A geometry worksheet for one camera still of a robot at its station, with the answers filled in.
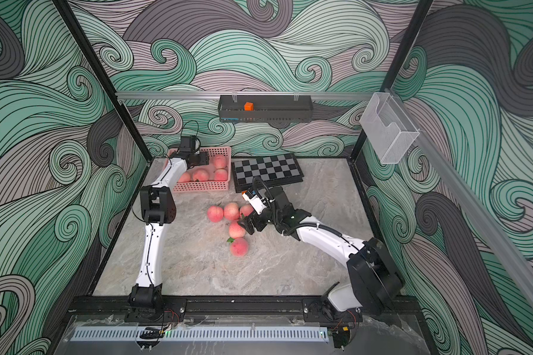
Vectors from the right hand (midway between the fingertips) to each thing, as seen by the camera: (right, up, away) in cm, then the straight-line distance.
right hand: (249, 213), depth 83 cm
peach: (-25, +15, +23) cm, 37 cm away
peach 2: (-17, +21, +29) cm, 40 cm away
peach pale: (-8, -1, +9) cm, 12 cm away
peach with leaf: (-2, 0, +9) cm, 9 cm away
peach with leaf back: (-15, +15, +21) cm, 30 cm away
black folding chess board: (+12, +17, +28) cm, 35 cm away
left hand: (-27, +25, +29) cm, 47 cm away
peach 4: (-6, -7, +3) cm, 10 cm away
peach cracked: (-4, -13, -2) cm, 13 cm away
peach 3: (-15, -2, +10) cm, 18 cm away
